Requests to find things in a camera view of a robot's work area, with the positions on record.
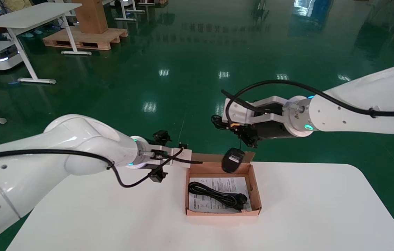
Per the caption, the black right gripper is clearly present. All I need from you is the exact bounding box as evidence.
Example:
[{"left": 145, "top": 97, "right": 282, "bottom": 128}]
[{"left": 232, "top": 120, "right": 290, "bottom": 149}]

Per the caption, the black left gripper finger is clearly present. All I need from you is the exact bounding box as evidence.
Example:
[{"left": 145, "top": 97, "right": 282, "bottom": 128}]
[
  {"left": 148, "top": 167, "right": 168, "bottom": 183},
  {"left": 153, "top": 130, "right": 172, "bottom": 146}
]

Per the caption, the black wired computer mouse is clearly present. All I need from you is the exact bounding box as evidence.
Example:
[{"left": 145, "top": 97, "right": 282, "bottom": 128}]
[{"left": 211, "top": 114, "right": 246, "bottom": 174}]

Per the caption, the black power cord with plug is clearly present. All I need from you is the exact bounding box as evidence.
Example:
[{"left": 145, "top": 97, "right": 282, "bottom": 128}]
[{"left": 188, "top": 181, "right": 249, "bottom": 210}]

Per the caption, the open cardboard storage box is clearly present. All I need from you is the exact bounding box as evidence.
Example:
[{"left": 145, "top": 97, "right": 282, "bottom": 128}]
[{"left": 185, "top": 152, "right": 262, "bottom": 216}]

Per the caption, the printed paper instruction sheet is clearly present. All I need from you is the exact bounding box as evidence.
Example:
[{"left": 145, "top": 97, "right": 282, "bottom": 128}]
[{"left": 188, "top": 177, "right": 252, "bottom": 213}]

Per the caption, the wooden pallet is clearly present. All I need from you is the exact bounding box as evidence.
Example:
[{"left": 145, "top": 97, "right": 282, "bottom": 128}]
[{"left": 43, "top": 27, "right": 128, "bottom": 51}]

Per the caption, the tall brown carton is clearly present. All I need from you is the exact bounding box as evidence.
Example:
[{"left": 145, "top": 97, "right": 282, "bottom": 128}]
[{"left": 72, "top": 0, "right": 108, "bottom": 34}]

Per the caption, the white desk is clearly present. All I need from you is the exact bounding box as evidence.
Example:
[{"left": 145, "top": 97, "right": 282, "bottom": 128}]
[{"left": 0, "top": 3, "right": 92, "bottom": 85}]

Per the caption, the person in yellow top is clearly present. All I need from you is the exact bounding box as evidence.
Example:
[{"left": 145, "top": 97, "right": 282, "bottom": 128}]
[{"left": 3, "top": 0, "right": 32, "bottom": 10}]

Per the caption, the left wrist camera housing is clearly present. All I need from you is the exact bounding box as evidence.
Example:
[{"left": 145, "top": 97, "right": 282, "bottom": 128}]
[{"left": 145, "top": 145, "right": 193, "bottom": 168}]

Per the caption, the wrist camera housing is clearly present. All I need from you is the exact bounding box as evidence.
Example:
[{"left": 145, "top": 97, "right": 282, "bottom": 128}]
[
  {"left": 222, "top": 97, "right": 290, "bottom": 125},
  {"left": 145, "top": 145, "right": 193, "bottom": 168}
]

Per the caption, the right wrist camera housing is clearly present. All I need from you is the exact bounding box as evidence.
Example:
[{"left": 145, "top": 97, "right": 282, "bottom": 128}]
[{"left": 222, "top": 97, "right": 290, "bottom": 125}]

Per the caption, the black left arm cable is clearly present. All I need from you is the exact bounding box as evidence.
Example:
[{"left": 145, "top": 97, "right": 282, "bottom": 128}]
[{"left": 0, "top": 148, "right": 203, "bottom": 188}]

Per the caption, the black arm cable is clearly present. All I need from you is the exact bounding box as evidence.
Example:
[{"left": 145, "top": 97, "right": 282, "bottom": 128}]
[
  {"left": 0, "top": 148, "right": 203, "bottom": 188},
  {"left": 221, "top": 79, "right": 394, "bottom": 126}
]

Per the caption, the white desk leg frame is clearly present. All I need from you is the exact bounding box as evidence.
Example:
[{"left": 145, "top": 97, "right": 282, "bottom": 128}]
[{"left": 114, "top": 0, "right": 156, "bottom": 22}]

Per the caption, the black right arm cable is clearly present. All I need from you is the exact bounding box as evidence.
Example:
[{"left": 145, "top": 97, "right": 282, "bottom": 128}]
[{"left": 221, "top": 79, "right": 394, "bottom": 126}]

